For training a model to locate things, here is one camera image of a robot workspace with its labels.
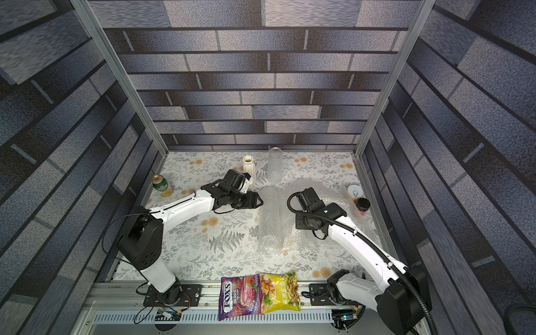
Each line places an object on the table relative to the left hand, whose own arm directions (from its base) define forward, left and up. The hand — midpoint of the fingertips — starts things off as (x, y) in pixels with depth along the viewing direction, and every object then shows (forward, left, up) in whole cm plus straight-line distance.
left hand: (259, 202), depth 86 cm
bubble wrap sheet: (-14, -19, -6) cm, 24 cm away
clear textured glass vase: (+21, -7, -4) cm, 22 cm away
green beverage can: (+10, +47, -2) cm, 48 cm away
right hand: (-7, -18, 0) cm, 19 cm away
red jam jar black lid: (+3, -47, -6) cm, 47 cm away
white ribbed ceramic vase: (+17, +5, +3) cm, 18 cm away
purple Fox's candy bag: (-33, +6, -8) cm, 35 cm away
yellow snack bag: (-32, -9, -7) cm, 34 cm away
